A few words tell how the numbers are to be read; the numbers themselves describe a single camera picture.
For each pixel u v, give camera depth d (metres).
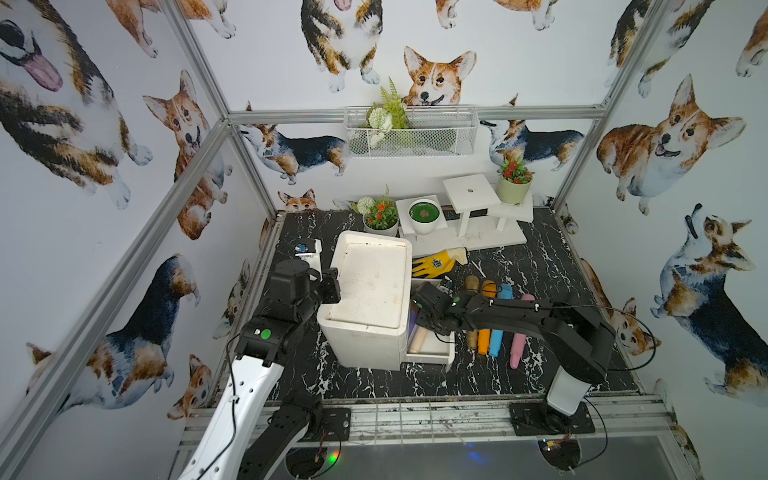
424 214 0.90
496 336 0.86
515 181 0.95
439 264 1.03
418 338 0.85
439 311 0.67
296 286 0.50
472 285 0.96
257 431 0.44
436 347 0.84
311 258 0.62
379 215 0.98
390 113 0.82
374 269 0.76
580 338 0.46
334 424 0.74
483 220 1.13
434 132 0.93
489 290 0.96
